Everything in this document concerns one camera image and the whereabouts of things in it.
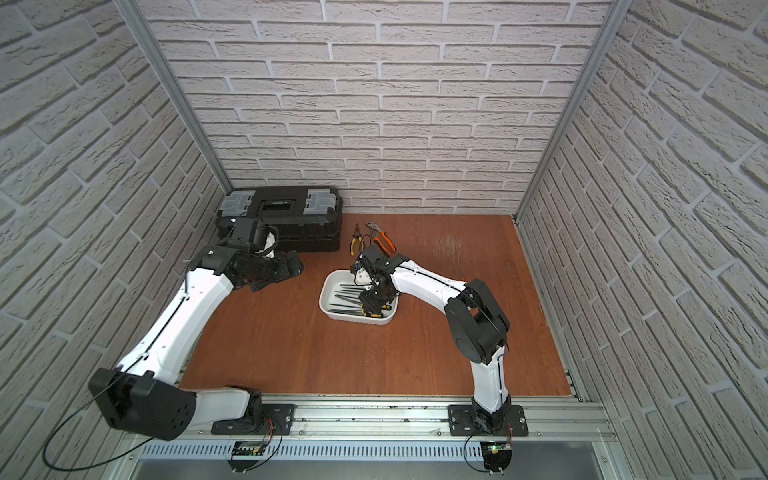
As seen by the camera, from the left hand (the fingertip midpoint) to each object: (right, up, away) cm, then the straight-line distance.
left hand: (295, 265), depth 78 cm
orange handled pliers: (+22, +8, +32) cm, 40 cm away
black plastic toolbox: (-2, +14, +18) cm, 23 cm away
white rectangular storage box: (+7, -6, +17) cm, 19 cm away
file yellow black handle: (+12, -11, +18) cm, 24 cm away
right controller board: (+52, -45, -9) cm, 69 cm away
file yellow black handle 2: (+12, -15, +14) cm, 24 cm away
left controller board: (-10, -45, -6) cm, 47 cm away
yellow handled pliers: (+12, +9, +35) cm, 38 cm away
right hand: (+21, -12, +12) cm, 27 cm away
